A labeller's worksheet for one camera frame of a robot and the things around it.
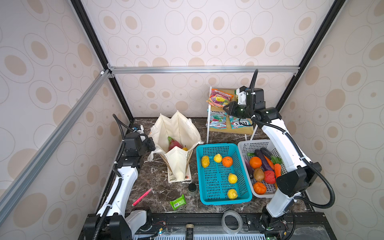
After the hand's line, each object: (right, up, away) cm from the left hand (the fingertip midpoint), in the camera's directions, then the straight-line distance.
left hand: (154, 135), depth 80 cm
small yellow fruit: (+36, -14, +13) cm, 41 cm away
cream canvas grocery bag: (+14, +4, +13) cm, 19 cm away
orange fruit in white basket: (+59, -16, +10) cm, 62 cm away
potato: (+58, -22, +3) cm, 62 cm away
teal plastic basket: (+39, -26, +9) cm, 47 cm away
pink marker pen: (-7, -34, +1) cm, 35 cm away
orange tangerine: (+41, -16, +10) cm, 46 cm away
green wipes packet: (+13, -35, -2) cm, 38 cm away
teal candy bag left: (+37, +9, +14) cm, 40 cm away
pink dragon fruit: (+8, -6, +16) cm, 19 cm away
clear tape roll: (+37, -44, -11) cm, 59 cm away
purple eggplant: (+65, -18, +10) cm, 68 cm away
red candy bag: (+35, +20, 0) cm, 40 cm away
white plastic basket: (+63, -19, +11) cm, 67 cm away
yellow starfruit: (+29, -16, +11) cm, 35 cm away
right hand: (+38, +15, -3) cm, 41 cm away
